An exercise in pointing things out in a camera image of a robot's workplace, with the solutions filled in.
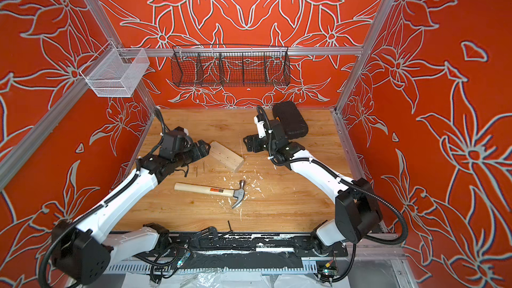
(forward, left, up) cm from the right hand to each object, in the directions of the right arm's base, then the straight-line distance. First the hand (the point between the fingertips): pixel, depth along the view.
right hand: (252, 133), depth 82 cm
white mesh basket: (+27, +64, +12) cm, 70 cm away
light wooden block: (-2, +10, -18) cm, 21 cm away
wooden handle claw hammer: (-18, +6, -19) cm, 27 cm away
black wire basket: (+36, +12, +10) cm, 40 cm away
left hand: (-6, +20, -2) cm, 21 cm away
